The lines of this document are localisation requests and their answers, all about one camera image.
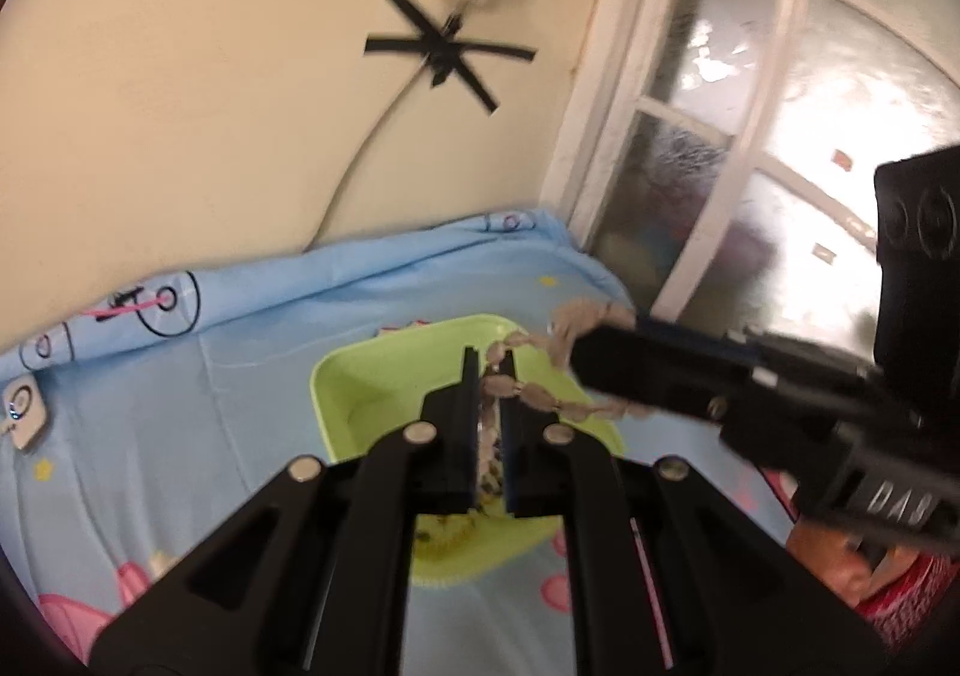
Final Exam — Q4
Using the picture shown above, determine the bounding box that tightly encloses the light green plastic basin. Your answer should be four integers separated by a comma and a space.
310, 313, 625, 588

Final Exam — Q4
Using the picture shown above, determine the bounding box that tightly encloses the black tape cross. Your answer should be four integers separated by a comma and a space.
364, 0, 537, 116

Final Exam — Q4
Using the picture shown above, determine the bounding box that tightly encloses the grey wall cable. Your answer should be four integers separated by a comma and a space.
300, 64, 440, 253

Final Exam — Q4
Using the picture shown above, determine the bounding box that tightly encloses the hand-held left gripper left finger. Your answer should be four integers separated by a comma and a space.
88, 346, 481, 676

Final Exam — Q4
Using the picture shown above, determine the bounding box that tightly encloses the white framed frosted window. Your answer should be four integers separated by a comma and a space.
540, 0, 960, 354

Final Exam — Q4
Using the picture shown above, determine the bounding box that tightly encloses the person's right forearm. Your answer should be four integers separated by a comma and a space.
855, 545, 960, 651

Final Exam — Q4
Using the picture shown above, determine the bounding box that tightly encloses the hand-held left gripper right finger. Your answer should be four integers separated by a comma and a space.
499, 349, 886, 676

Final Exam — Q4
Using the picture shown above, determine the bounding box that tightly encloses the blue cartoon printed blanket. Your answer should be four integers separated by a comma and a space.
0, 209, 796, 676

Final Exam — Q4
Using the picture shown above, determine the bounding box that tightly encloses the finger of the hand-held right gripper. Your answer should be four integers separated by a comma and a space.
570, 323, 760, 427
636, 317, 875, 378

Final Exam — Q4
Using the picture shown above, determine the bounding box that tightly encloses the pale pink bead bracelet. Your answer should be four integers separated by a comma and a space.
480, 298, 653, 422

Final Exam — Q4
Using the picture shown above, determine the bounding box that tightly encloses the multicolour stone bracelet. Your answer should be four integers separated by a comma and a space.
416, 409, 509, 561

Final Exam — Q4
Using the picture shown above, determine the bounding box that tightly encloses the small white device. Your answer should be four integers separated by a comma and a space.
0, 378, 47, 452

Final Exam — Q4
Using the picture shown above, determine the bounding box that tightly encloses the person's right hand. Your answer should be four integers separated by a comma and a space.
787, 517, 890, 606

